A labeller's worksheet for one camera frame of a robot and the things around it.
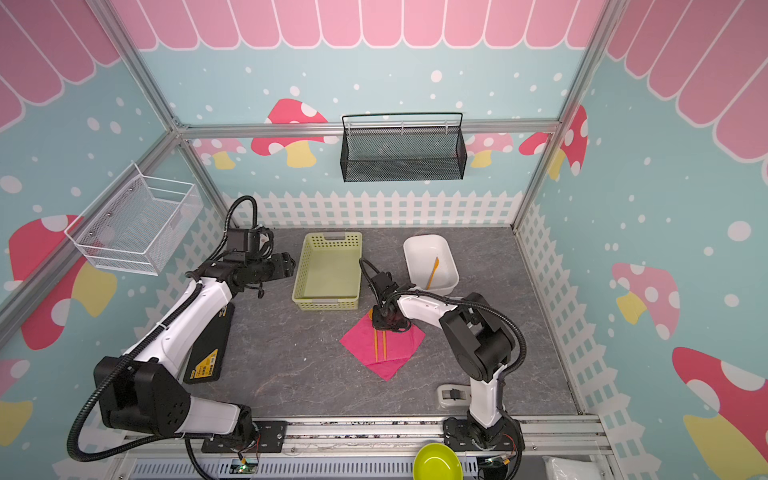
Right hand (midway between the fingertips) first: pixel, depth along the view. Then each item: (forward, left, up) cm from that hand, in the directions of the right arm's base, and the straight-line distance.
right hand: (379, 323), depth 93 cm
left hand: (+8, +26, +18) cm, 33 cm away
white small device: (-22, -20, +3) cm, 30 cm away
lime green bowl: (-36, -15, -1) cm, 39 cm away
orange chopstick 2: (-5, -2, 0) cm, 6 cm away
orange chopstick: (+20, -19, -1) cm, 28 cm away
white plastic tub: (+25, -19, -1) cm, 31 cm away
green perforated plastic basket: (+20, +18, 0) cm, 27 cm away
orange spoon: (-2, +2, +9) cm, 9 cm away
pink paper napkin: (-5, +6, -1) cm, 8 cm away
